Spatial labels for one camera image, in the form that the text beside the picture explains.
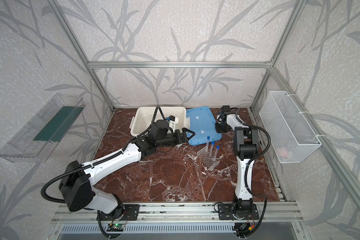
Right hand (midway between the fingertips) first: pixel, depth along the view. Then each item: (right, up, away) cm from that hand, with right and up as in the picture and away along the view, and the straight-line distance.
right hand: (220, 126), depth 107 cm
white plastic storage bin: (-54, +8, -6) cm, 55 cm away
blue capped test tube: (-12, -10, -17) cm, 23 cm away
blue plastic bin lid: (-13, +2, +3) cm, 13 cm away
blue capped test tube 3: (-7, -11, -27) cm, 30 cm away
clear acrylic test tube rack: (-12, -20, -17) cm, 29 cm away
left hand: (-21, -2, -34) cm, 40 cm away
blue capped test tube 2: (-9, -10, -23) cm, 27 cm away
